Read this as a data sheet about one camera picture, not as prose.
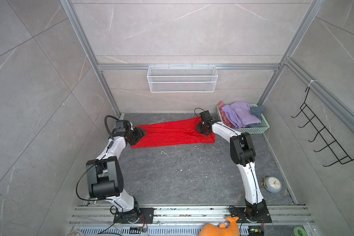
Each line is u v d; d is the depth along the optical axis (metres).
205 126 0.82
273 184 0.80
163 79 1.01
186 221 0.73
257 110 1.06
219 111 1.11
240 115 1.07
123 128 0.71
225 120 1.05
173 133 1.14
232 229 0.66
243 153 0.60
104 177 0.50
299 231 0.70
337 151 0.61
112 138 0.61
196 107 0.92
